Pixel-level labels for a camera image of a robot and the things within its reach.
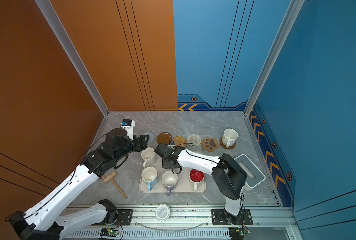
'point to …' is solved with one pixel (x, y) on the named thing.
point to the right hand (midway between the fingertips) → (166, 164)
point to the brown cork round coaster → (224, 146)
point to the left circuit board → (109, 232)
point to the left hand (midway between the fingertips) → (143, 135)
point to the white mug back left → (148, 155)
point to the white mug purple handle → (169, 180)
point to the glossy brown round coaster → (164, 137)
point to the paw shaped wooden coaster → (210, 144)
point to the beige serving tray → (184, 185)
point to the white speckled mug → (229, 137)
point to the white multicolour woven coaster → (193, 140)
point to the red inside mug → (196, 176)
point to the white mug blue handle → (149, 175)
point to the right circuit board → (237, 233)
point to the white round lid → (162, 212)
